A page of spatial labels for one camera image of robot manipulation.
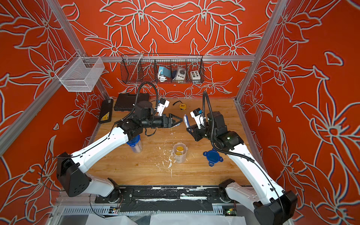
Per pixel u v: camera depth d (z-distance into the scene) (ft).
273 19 2.45
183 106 3.69
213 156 2.87
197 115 2.01
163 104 2.15
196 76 3.07
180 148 2.60
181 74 2.96
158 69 2.75
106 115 3.50
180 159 2.63
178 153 2.49
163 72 2.77
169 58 3.03
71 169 1.30
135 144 2.67
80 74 3.01
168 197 2.43
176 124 2.06
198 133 2.04
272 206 1.19
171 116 2.02
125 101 3.80
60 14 2.39
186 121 2.31
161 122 2.05
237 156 1.48
